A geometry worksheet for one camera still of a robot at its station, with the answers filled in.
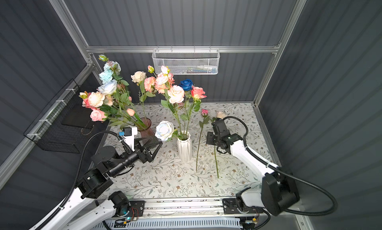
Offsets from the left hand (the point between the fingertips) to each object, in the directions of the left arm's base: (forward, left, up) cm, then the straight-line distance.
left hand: (157, 141), depth 62 cm
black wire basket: (+7, +48, 0) cm, 49 cm away
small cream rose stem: (+37, -37, -27) cm, 59 cm away
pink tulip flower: (+20, +16, -4) cm, 26 cm away
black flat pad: (+18, +41, -2) cm, 45 cm away
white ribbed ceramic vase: (+4, -11, -14) cm, 19 cm away
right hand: (+12, -27, -20) cm, 36 cm away
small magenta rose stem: (+34, -26, -30) cm, 53 cm away
